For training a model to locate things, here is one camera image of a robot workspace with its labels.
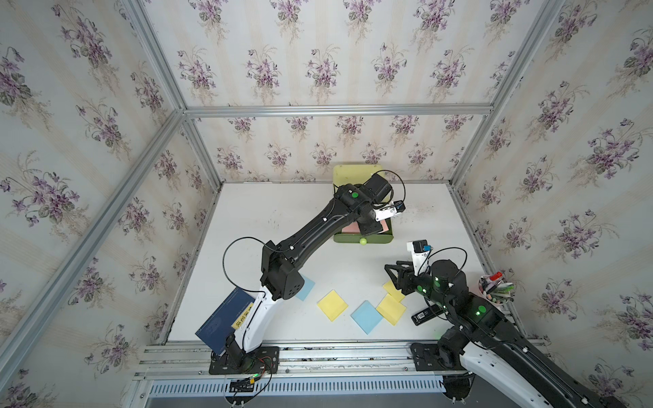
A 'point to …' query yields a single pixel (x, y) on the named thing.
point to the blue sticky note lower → (366, 317)
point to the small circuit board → (245, 385)
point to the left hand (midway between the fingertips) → (374, 223)
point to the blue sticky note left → (305, 290)
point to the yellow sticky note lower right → (392, 309)
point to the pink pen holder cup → (496, 288)
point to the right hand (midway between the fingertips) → (394, 266)
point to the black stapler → (428, 314)
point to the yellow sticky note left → (332, 305)
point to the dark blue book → (218, 327)
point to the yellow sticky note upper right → (394, 292)
